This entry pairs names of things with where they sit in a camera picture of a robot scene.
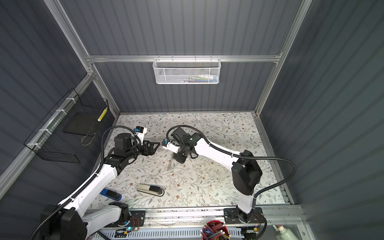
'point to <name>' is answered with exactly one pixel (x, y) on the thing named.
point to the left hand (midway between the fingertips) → (154, 142)
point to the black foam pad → (83, 122)
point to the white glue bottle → (286, 234)
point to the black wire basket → (66, 133)
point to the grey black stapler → (150, 189)
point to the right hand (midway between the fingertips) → (178, 156)
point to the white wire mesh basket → (186, 70)
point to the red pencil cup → (214, 230)
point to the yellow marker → (101, 117)
